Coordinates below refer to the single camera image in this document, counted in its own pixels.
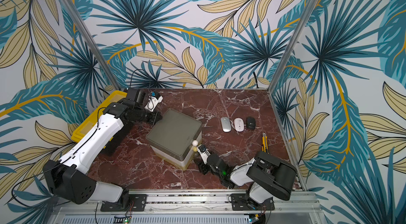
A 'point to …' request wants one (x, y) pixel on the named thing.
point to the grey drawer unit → (172, 138)
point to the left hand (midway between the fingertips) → (160, 119)
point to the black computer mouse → (250, 123)
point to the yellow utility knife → (265, 147)
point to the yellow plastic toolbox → (92, 121)
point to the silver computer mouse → (225, 124)
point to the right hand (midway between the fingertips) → (198, 156)
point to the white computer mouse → (239, 124)
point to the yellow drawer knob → (195, 149)
